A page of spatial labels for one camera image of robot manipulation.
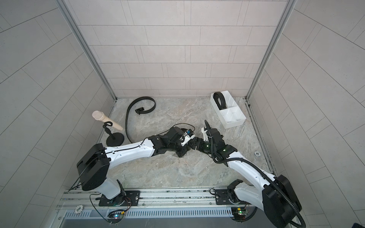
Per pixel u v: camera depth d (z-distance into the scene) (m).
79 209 0.68
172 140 0.63
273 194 0.39
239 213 0.68
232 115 1.00
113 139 0.90
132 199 0.71
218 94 1.06
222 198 0.72
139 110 1.05
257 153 0.87
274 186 0.40
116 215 0.66
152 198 0.72
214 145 0.61
